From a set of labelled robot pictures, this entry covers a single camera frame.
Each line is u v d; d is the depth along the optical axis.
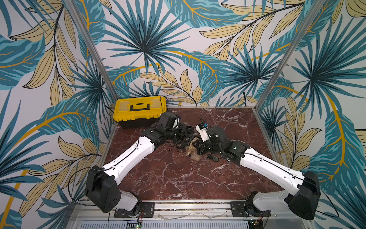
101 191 0.39
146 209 0.74
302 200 0.39
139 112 0.94
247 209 0.67
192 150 0.74
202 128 0.66
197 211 0.75
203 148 0.65
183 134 0.67
